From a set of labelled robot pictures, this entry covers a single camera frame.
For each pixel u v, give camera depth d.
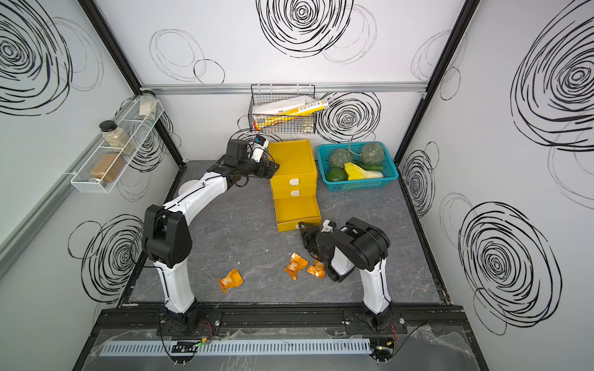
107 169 0.67
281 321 0.75
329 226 0.89
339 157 1.08
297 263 0.86
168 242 0.50
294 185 0.89
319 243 0.74
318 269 0.84
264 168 0.81
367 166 1.08
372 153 1.07
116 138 0.71
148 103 0.87
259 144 0.79
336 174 1.05
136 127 0.94
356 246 0.52
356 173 1.04
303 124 0.87
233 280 0.82
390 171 1.06
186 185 1.05
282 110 0.87
